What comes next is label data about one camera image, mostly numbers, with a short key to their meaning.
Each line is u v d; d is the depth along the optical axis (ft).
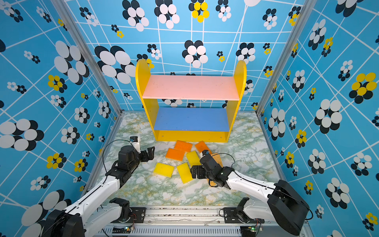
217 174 2.07
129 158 2.14
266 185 1.50
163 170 2.91
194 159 3.09
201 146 3.25
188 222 2.37
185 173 2.86
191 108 4.03
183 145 3.22
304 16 2.30
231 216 2.40
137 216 2.40
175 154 3.16
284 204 1.35
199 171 2.41
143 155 2.45
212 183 2.08
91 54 2.85
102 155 3.35
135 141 2.41
